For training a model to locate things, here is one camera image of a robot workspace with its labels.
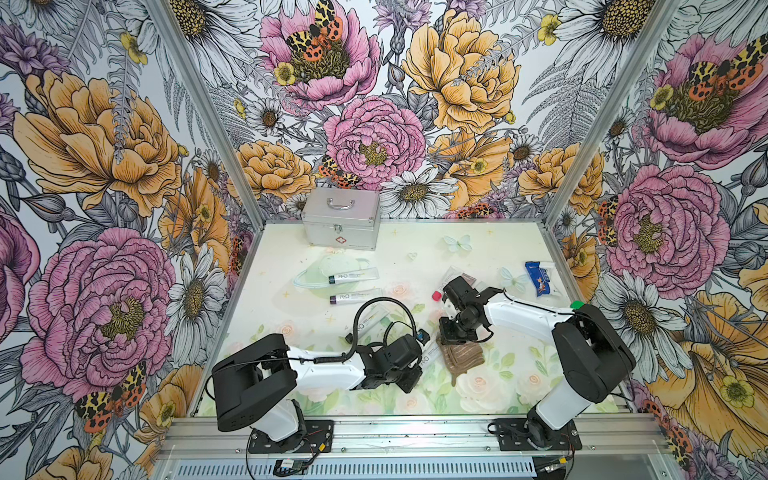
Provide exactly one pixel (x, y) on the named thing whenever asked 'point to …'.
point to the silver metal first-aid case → (343, 217)
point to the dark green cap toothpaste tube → (369, 273)
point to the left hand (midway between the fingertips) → (411, 376)
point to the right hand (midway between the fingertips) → (446, 347)
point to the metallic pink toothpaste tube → (471, 280)
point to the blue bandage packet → (540, 278)
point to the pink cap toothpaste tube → (436, 296)
